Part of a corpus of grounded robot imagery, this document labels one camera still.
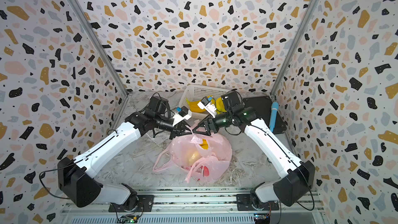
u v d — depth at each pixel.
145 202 0.74
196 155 0.82
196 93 1.17
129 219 0.70
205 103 0.62
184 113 0.59
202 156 0.78
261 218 0.71
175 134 0.62
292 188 0.39
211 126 0.59
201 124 0.59
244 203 0.73
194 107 0.62
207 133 0.60
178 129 0.61
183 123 0.65
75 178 0.39
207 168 0.80
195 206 0.73
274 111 1.00
